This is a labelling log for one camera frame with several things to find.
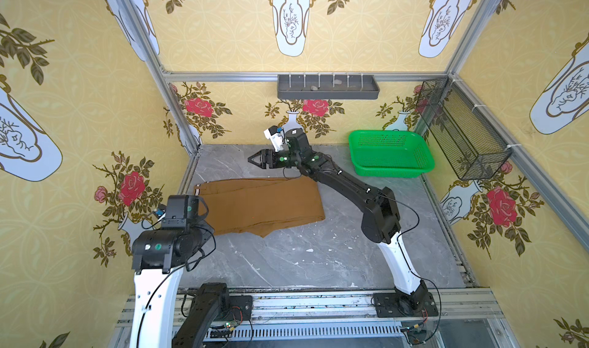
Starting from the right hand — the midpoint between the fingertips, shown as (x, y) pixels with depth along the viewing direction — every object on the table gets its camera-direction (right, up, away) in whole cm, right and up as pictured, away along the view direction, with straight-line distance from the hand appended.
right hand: (251, 166), depth 81 cm
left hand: (-10, -19, -15) cm, 26 cm away
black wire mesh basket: (+74, +5, -7) cm, 74 cm away
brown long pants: (-1, -16, +14) cm, 21 cm away
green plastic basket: (+63, +6, +34) cm, 72 cm away
